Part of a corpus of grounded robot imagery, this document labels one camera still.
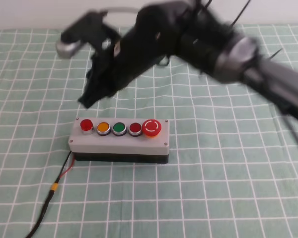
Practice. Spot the grey black button switch box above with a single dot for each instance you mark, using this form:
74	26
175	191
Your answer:
126	148

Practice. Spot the yellow push button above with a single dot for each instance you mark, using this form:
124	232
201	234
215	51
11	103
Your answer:
103	128

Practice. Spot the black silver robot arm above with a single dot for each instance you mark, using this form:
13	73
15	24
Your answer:
194	35

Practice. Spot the red indicator light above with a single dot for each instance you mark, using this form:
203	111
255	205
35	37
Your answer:
87	126

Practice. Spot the dark red push button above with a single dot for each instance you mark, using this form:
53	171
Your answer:
135	129

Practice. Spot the cyan checkered tablecloth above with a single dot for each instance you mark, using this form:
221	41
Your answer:
232	170

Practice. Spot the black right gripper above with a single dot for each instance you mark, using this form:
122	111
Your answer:
123	61

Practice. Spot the green push button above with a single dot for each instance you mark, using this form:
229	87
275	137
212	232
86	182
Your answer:
119	129

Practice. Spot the red emergency stop button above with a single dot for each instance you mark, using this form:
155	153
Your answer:
151	127

